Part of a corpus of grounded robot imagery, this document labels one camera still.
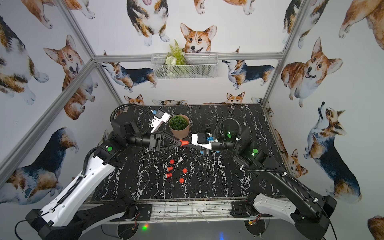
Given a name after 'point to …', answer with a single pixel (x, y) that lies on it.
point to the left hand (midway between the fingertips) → (180, 145)
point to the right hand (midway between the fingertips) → (183, 140)
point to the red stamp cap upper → (172, 161)
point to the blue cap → (202, 152)
